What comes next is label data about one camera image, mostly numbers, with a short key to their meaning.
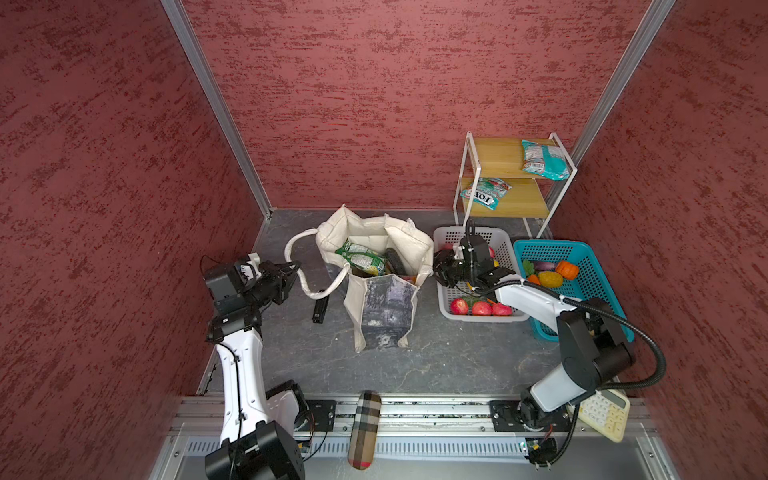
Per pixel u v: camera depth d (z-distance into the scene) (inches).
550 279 37.8
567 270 38.3
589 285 37.2
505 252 39.0
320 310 36.1
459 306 35.2
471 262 27.4
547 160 33.5
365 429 27.4
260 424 15.6
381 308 29.3
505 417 29.2
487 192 40.4
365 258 34.3
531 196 41.6
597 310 17.9
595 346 17.9
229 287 21.9
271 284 26.1
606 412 28.7
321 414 28.9
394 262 37.3
